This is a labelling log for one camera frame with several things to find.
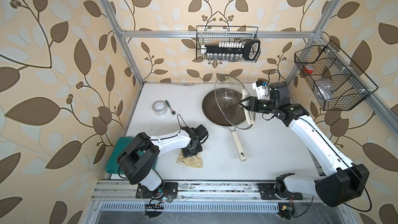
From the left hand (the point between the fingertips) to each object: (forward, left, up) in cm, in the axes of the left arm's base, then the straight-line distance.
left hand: (195, 152), depth 86 cm
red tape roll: (+37, -64, +31) cm, 80 cm away
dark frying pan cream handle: (+23, -10, +4) cm, 26 cm away
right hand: (+15, -23, +27) cm, 38 cm away
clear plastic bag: (+18, -64, +32) cm, 74 cm away
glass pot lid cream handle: (+30, -20, +19) cm, 40 cm away
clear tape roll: (+31, +26, 0) cm, 40 cm away
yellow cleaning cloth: (-5, 0, +2) cm, 6 cm away
